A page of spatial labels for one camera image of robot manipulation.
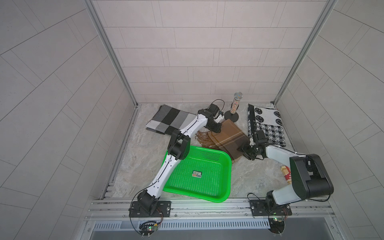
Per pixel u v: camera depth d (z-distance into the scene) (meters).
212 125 0.89
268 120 1.02
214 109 0.86
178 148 0.66
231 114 1.06
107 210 0.72
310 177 0.44
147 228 0.65
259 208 0.71
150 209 0.62
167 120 1.06
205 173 0.83
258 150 0.68
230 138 0.94
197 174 0.82
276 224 0.68
